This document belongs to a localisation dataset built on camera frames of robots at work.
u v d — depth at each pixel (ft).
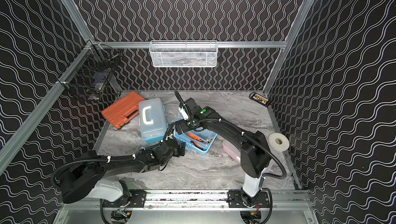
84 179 1.42
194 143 3.01
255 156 1.50
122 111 3.37
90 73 3.06
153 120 2.95
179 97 2.12
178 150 2.18
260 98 3.72
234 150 2.68
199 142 2.79
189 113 2.11
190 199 2.50
